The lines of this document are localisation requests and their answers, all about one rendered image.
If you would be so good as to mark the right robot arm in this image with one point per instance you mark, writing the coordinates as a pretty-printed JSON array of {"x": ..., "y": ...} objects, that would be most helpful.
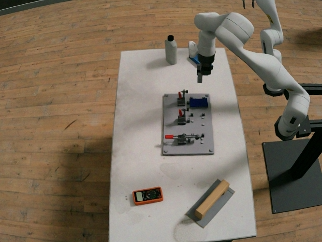
[{"x": 272, "y": 36}]

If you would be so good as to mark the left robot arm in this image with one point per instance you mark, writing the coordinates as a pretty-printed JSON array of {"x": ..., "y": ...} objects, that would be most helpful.
[{"x": 233, "y": 30}]

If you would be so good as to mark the white plastic bottle with black cap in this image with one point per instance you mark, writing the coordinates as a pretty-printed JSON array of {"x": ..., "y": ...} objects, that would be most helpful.
[{"x": 171, "y": 50}]

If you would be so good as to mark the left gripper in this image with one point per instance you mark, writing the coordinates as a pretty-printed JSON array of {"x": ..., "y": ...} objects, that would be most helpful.
[{"x": 206, "y": 56}]

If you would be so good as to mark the orange digital multimeter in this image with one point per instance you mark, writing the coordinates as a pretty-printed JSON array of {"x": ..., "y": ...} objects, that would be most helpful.
[{"x": 146, "y": 196}]

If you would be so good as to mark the blue spirit level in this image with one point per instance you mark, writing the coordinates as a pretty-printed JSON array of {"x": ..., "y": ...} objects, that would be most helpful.
[{"x": 197, "y": 62}]

